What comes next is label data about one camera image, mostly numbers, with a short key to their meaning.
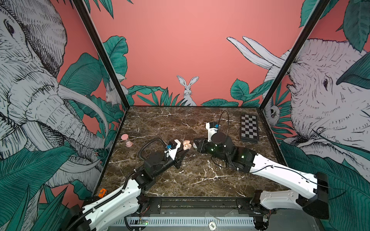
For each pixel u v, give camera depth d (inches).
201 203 30.1
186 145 27.7
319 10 27.6
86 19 28.8
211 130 24.5
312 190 15.7
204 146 23.4
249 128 41.0
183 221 27.6
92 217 16.7
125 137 35.6
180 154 26.0
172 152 24.5
